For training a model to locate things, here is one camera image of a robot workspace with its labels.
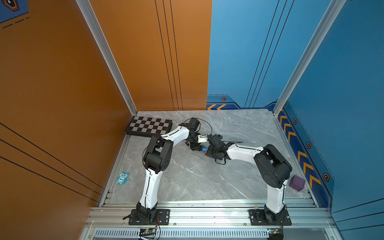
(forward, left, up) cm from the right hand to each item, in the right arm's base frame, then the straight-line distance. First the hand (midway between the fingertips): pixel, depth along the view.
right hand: (208, 153), depth 97 cm
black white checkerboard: (+19, +42, +4) cm, 47 cm away
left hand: (+8, +6, +1) cm, 10 cm away
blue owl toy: (-18, +50, +2) cm, 53 cm away
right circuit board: (-42, -31, -3) cm, 52 cm away
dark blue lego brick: (+1, +3, +4) cm, 5 cm away
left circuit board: (-43, +31, -4) cm, 53 cm away
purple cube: (-21, -47, +4) cm, 51 cm away
